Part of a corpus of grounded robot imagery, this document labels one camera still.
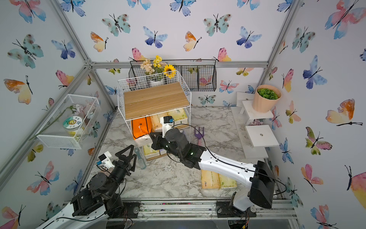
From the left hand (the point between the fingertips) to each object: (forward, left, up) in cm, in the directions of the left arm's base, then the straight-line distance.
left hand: (136, 150), depth 65 cm
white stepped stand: (+16, -64, -12) cm, 67 cm away
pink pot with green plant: (+26, -66, +7) cm, 71 cm away
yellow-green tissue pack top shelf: (-8, -44, -23) cm, 50 cm away
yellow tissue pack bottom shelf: (+10, 0, -22) cm, 24 cm away
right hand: (+6, -6, +5) cm, 10 cm away
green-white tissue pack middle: (+20, -19, +2) cm, 27 cm away
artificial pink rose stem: (+22, +34, +5) cm, 41 cm away
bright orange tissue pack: (+11, -1, +4) cm, 11 cm away
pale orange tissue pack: (+16, -7, +1) cm, 18 cm away
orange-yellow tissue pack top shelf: (-6, -36, -23) cm, 43 cm away
